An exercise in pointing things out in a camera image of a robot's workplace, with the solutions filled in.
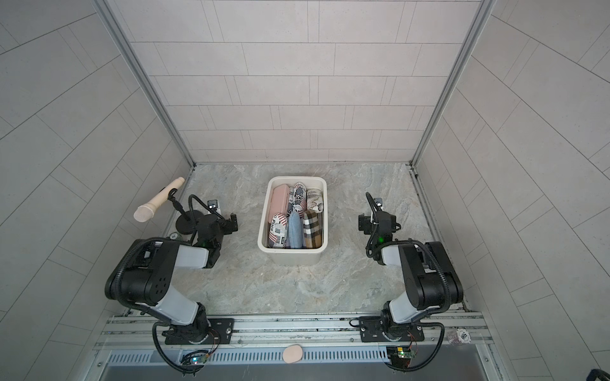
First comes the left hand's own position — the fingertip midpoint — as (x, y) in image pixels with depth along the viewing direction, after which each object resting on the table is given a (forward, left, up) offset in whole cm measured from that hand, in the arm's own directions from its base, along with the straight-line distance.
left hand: (225, 210), depth 95 cm
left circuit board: (-48, -3, -1) cm, 48 cm away
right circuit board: (-46, -62, -3) cm, 77 cm away
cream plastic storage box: (-21, -26, +3) cm, 34 cm away
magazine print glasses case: (-15, -24, +12) cm, 31 cm away
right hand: (0, -61, +1) cm, 61 cm away
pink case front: (-3, -23, +11) cm, 26 cm away
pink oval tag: (-47, -30, -1) cm, 56 cm away
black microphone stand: (-4, +15, -3) cm, 16 cm away
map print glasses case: (-3, -36, +12) cm, 38 cm away
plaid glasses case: (-13, -35, +13) cm, 40 cm away
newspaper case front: (-4, -31, +12) cm, 33 cm away
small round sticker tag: (-43, -78, +4) cm, 89 cm away
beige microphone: (-14, +15, +20) cm, 29 cm away
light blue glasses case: (-17, -30, +13) cm, 37 cm away
